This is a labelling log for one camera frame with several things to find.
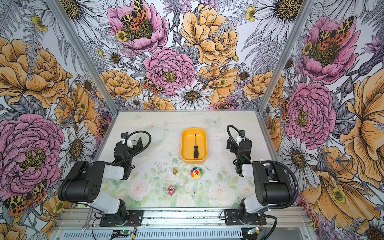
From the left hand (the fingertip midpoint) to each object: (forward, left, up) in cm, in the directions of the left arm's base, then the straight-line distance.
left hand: (133, 142), depth 94 cm
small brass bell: (-17, -26, -6) cm, 32 cm away
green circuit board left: (-45, -3, -8) cm, 46 cm away
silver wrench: (-42, +14, -8) cm, 45 cm away
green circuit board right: (-45, -66, -8) cm, 80 cm away
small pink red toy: (-28, -25, -2) cm, 38 cm away
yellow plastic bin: (+3, -33, -7) cm, 34 cm away
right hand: (-1, -64, +1) cm, 64 cm away
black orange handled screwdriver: (-5, -39, -6) cm, 39 cm away
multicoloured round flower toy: (-17, -39, -6) cm, 43 cm away
